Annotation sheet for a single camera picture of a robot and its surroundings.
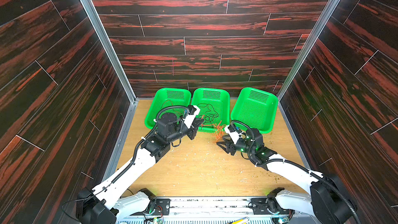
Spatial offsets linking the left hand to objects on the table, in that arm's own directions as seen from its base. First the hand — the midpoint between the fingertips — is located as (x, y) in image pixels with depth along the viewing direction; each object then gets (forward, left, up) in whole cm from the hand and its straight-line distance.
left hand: (203, 120), depth 69 cm
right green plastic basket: (+36, -41, -31) cm, 63 cm away
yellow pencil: (-35, -18, -31) cm, 50 cm away
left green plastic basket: (+43, +28, -28) cm, 58 cm away
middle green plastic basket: (+34, -10, -30) cm, 46 cm away
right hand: (+1, -10, -16) cm, 19 cm away
